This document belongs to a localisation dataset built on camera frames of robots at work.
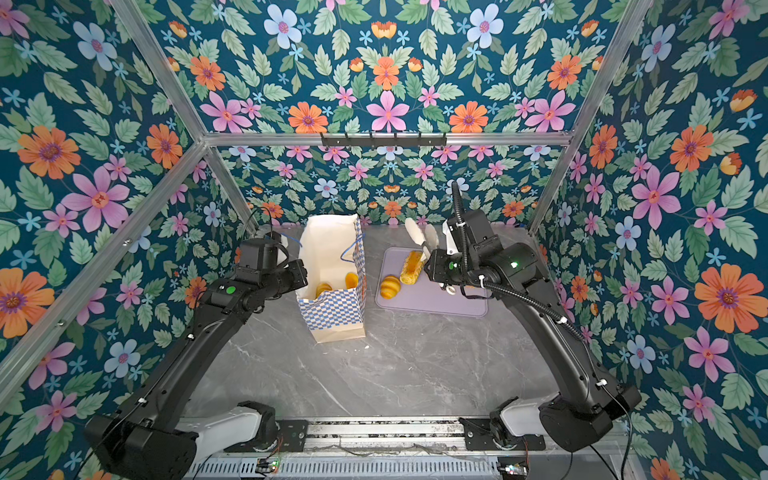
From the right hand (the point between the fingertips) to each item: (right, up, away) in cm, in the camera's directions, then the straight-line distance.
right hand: (430, 264), depth 67 cm
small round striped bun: (-11, -8, +32) cm, 35 cm away
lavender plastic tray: (+1, -12, +33) cm, 35 cm away
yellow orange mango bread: (-24, -7, +33) cm, 41 cm away
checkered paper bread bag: (-29, +5, +27) cm, 40 cm away
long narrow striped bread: (-32, -8, +27) cm, 43 cm away
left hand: (-30, 0, +8) cm, 31 cm away
